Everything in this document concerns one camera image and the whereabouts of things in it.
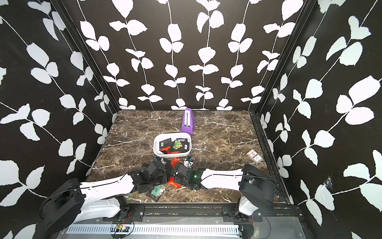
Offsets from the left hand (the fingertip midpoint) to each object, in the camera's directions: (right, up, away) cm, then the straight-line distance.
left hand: (172, 175), depth 85 cm
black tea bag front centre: (-6, +17, +14) cm, 23 cm away
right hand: (+1, 0, -4) cm, 4 cm away
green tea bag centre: (+2, +16, +11) cm, 20 cm away
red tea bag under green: (0, -3, -2) cm, 3 cm away
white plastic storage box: (-10, +21, +16) cm, 29 cm away
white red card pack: (+52, +8, +8) cm, 53 cm away
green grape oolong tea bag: (-8, -8, -4) cm, 12 cm away
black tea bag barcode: (+7, +16, +12) cm, 21 cm away
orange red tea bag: (-6, +14, +11) cm, 19 cm away
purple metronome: (+9, +30, +17) cm, 36 cm away
